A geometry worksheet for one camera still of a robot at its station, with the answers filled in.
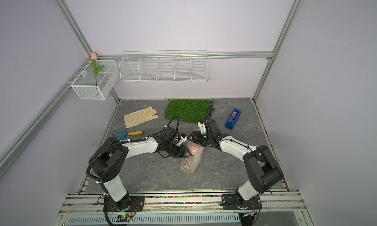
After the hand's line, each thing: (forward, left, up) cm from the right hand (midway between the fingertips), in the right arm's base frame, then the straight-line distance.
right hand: (189, 138), depth 87 cm
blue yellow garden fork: (+9, +47, -10) cm, 49 cm away
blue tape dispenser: (+18, -30, -5) cm, 35 cm away
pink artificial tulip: (+35, +57, +25) cm, 72 cm away
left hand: (-10, +1, -5) cm, 11 cm away
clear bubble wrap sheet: (-15, 0, -1) cm, 16 cm away
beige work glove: (+23, +40, -9) cm, 47 cm away
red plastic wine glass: (-15, 0, -1) cm, 15 cm away
